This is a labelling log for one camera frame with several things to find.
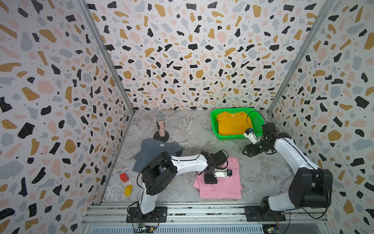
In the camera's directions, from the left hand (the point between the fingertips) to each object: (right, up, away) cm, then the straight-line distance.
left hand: (214, 175), depth 86 cm
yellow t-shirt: (+16, +31, +21) cm, 41 cm away
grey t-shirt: (-42, +15, +12) cm, 47 cm away
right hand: (+21, +15, +1) cm, 26 cm away
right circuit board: (+26, -20, -15) cm, 36 cm away
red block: (-52, 0, -2) cm, 52 cm away
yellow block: (-48, -6, -6) cm, 49 cm away
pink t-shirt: (+6, -6, -3) cm, 9 cm away
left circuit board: (-38, -22, -14) cm, 46 cm away
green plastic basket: (+33, +34, +21) cm, 52 cm away
